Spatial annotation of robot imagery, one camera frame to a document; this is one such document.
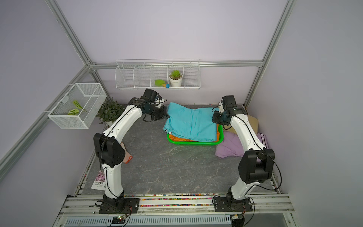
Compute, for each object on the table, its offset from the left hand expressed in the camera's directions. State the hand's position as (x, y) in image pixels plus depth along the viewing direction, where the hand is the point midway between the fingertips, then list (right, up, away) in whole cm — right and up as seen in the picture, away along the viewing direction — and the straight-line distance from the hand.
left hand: (169, 116), depth 86 cm
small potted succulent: (+4, +25, +5) cm, 26 cm away
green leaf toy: (-50, +2, -10) cm, 51 cm away
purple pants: (+41, -20, +8) cm, 46 cm away
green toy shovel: (-8, +24, +13) cm, 29 cm away
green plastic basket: (+10, -16, +2) cm, 19 cm away
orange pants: (+2, -13, +3) cm, 13 cm away
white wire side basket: (-49, +13, +1) cm, 51 cm away
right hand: (+28, -1, +1) cm, 28 cm away
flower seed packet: (-40, -39, -5) cm, 56 cm away
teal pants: (+15, -5, +3) cm, 16 cm away
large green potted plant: (-38, +4, +3) cm, 39 cm away
